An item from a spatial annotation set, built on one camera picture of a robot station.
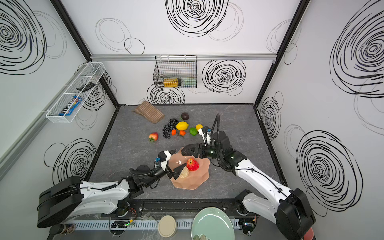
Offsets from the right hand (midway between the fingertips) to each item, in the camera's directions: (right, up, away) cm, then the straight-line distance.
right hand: (189, 148), depth 74 cm
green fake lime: (+2, +6, +27) cm, 28 cm away
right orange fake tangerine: (-6, +5, +27) cm, 28 cm away
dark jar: (-54, -32, -11) cm, 63 cm away
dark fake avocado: (-1, -1, -2) cm, 2 cm away
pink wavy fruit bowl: (+3, -19, +8) cm, 21 cm away
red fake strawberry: (-24, +3, +23) cm, 33 cm away
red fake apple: (+1, -11, +7) cm, 13 cm away
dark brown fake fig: (-4, +16, +34) cm, 38 cm away
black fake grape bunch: (-16, +8, +28) cm, 33 cm away
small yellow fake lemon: (+6, +9, +28) cm, 30 cm away
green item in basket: (0, +36, +13) cm, 39 cm away
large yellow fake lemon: (-6, +10, +28) cm, 30 cm away
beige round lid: (-9, -33, -9) cm, 35 cm away
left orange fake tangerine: (-12, +5, +27) cm, 30 cm away
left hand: (-4, -4, -2) cm, 6 cm away
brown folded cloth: (-32, +19, +40) cm, 55 cm away
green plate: (+11, -36, -3) cm, 38 cm away
